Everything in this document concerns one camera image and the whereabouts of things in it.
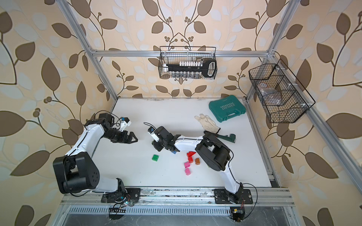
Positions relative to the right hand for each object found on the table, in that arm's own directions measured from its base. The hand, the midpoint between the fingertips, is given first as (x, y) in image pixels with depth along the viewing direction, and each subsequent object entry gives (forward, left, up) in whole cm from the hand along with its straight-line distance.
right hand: (155, 141), depth 92 cm
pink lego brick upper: (-16, -21, -2) cm, 26 cm away
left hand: (-3, +15, +9) cm, 18 cm away
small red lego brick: (-13, -23, -2) cm, 26 cm away
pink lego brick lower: (-20, -21, -2) cm, 29 cm away
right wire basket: (+5, -73, +29) cm, 79 cm away
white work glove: (+15, -37, -3) cm, 40 cm away
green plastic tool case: (+26, -53, +1) cm, 59 cm away
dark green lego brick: (-11, -1, -1) cm, 11 cm away
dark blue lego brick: (-7, -12, -3) cm, 14 cm away
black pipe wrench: (+1, -52, -2) cm, 52 cm away
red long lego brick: (-9, -23, -1) cm, 25 cm away
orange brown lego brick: (-14, -27, -2) cm, 30 cm away
